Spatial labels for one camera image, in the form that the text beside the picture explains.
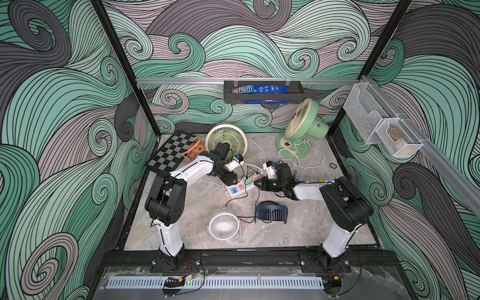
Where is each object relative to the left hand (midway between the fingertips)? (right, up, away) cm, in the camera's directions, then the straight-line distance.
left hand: (232, 176), depth 91 cm
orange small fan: (-21, +14, +10) cm, 27 cm away
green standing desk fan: (+33, +25, -5) cm, 42 cm away
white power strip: (+3, -7, +1) cm, 8 cm away
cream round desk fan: (-2, +21, +4) cm, 22 cm away
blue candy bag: (+15, +44, +1) cm, 46 cm away
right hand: (+12, -4, +3) cm, 13 cm away
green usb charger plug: (+8, -3, +1) cm, 9 cm away
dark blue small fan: (+18, -14, -10) cm, 25 cm away
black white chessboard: (-36, +10, +13) cm, 40 cm away
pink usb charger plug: (+12, -1, +1) cm, 12 cm away
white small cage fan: (-3, -17, -17) cm, 24 cm away
